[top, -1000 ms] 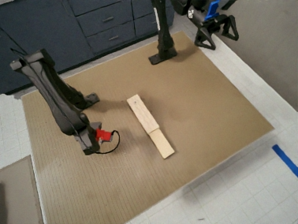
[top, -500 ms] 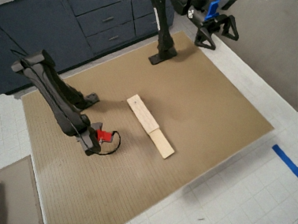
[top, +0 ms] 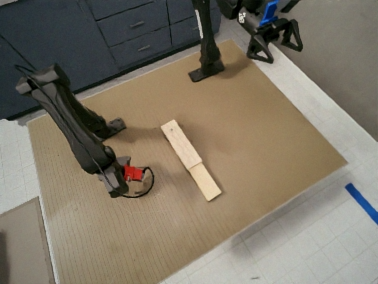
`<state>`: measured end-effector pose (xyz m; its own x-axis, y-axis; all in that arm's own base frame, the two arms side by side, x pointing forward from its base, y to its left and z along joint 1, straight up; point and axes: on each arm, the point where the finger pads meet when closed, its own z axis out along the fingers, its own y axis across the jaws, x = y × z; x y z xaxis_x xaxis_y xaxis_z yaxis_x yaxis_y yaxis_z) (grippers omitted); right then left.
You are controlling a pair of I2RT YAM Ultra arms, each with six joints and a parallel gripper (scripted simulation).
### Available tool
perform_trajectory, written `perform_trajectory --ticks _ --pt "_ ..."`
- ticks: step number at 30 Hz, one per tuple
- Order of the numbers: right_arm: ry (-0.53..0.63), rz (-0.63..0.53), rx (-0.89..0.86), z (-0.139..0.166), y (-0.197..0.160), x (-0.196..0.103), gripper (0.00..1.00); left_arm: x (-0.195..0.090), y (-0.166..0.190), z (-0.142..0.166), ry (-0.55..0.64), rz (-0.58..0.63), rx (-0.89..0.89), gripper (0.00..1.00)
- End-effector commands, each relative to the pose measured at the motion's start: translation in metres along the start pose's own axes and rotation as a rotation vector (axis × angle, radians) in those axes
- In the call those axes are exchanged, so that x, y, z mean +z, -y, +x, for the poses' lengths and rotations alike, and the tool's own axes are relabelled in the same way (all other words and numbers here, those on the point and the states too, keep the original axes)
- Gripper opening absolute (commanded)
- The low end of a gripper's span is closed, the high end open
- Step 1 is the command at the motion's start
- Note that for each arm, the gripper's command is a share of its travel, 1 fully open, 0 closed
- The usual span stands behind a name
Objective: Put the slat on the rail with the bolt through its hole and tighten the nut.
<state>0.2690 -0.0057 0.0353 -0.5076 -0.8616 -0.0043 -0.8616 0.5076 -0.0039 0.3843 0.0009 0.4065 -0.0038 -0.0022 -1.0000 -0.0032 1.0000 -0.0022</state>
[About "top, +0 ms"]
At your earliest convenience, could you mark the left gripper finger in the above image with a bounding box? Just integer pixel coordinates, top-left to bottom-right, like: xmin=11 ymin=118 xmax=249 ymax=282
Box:
xmin=281 ymin=20 xmax=303 ymax=52
xmin=247 ymin=35 xmax=274 ymax=64

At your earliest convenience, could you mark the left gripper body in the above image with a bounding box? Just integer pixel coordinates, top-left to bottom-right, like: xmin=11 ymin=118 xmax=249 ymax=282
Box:
xmin=246 ymin=0 xmax=295 ymax=56

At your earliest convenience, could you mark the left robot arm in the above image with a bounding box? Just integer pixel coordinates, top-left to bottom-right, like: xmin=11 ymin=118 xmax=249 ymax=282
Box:
xmin=188 ymin=0 xmax=301 ymax=83

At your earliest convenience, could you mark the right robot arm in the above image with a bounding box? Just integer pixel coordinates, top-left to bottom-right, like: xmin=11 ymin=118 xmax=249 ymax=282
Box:
xmin=15 ymin=63 xmax=129 ymax=198

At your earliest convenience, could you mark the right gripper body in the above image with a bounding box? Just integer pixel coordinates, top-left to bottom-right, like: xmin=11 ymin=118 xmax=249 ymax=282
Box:
xmin=116 ymin=156 xmax=142 ymax=181

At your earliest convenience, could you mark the pale wooden slat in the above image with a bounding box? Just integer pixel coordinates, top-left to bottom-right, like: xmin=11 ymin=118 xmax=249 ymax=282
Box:
xmin=161 ymin=120 xmax=202 ymax=170

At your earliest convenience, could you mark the light wooden bar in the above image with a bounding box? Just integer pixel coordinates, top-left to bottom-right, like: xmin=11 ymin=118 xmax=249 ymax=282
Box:
xmin=188 ymin=163 xmax=221 ymax=201

